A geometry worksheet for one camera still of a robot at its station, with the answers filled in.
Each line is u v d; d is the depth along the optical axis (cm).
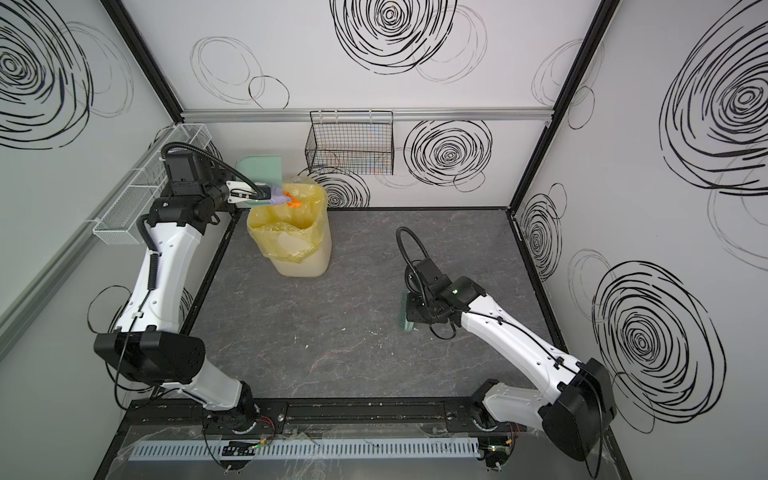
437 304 53
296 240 82
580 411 38
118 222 70
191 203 52
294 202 88
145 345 41
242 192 65
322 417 74
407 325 81
